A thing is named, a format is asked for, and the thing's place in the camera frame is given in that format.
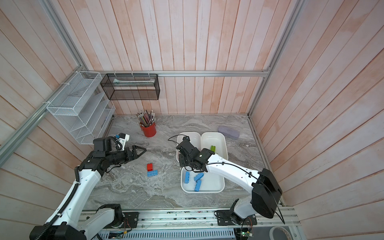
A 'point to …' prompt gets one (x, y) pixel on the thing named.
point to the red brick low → (150, 167)
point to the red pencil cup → (150, 131)
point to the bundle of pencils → (146, 118)
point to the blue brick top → (198, 176)
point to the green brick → (213, 148)
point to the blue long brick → (187, 177)
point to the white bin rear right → (217, 139)
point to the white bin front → (210, 183)
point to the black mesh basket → (131, 86)
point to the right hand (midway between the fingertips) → (183, 157)
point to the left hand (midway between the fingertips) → (141, 155)
